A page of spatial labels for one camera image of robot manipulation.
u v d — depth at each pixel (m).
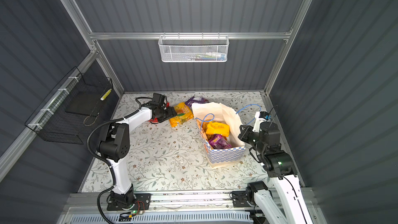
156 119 0.91
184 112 1.03
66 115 0.72
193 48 1.24
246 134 0.60
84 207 0.73
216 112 0.85
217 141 0.81
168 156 0.89
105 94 0.82
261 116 0.60
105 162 0.54
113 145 0.52
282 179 0.43
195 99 1.12
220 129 0.83
